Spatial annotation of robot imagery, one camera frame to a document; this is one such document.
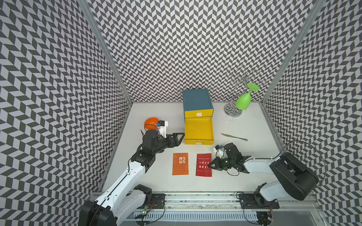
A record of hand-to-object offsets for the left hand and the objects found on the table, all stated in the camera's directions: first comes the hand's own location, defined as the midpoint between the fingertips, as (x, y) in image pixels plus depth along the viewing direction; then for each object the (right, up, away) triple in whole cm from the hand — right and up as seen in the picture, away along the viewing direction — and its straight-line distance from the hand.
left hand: (179, 136), depth 77 cm
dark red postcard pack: (+13, -21, +8) cm, 26 cm away
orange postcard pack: (0, -19, +10) cm, 22 cm away
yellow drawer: (+12, +1, +14) cm, 19 cm away
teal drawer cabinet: (+10, +21, +14) cm, 28 cm away
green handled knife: (+46, -6, +23) cm, 52 cm away
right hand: (+17, -21, +7) cm, 28 cm away
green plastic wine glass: (+39, +20, +10) cm, 45 cm away
